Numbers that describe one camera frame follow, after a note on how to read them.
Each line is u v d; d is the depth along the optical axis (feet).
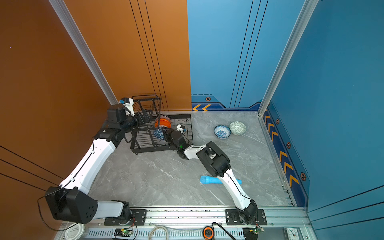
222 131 3.47
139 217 2.41
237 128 3.57
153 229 2.28
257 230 2.28
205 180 2.67
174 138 2.59
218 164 1.98
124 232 2.32
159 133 3.38
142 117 2.24
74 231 2.10
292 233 2.21
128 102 2.25
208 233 2.20
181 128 3.08
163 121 3.32
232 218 2.38
